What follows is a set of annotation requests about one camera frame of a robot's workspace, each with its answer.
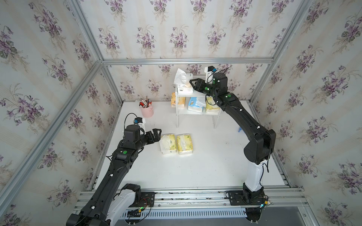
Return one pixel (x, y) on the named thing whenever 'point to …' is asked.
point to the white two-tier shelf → (185, 112)
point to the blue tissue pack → (197, 104)
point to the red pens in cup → (146, 103)
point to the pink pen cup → (147, 112)
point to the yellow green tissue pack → (168, 143)
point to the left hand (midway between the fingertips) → (156, 132)
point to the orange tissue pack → (181, 100)
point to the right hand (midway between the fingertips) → (193, 82)
